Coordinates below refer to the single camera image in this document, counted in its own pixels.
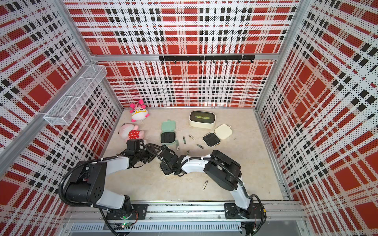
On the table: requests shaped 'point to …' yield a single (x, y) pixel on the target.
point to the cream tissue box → (200, 119)
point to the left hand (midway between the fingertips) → (161, 151)
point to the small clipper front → (204, 185)
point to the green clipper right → (201, 146)
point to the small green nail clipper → (184, 139)
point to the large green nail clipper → (177, 146)
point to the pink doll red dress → (128, 132)
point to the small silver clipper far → (192, 136)
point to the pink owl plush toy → (139, 112)
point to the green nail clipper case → (168, 134)
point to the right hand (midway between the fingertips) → (169, 162)
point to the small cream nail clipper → (188, 152)
